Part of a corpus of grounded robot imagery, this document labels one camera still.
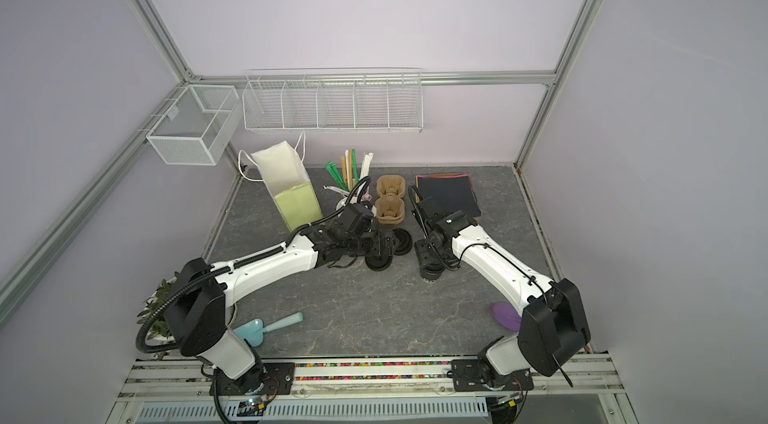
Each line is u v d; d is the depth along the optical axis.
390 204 1.04
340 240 0.64
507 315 0.83
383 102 1.05
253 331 0.79
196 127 0.98
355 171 1.01
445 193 1.08
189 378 0.75
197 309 0.43
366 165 0.99
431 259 0.74
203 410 0.71
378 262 0.93
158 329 0.66
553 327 0.41
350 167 0.99
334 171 0.96
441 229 0.58
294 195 0.81
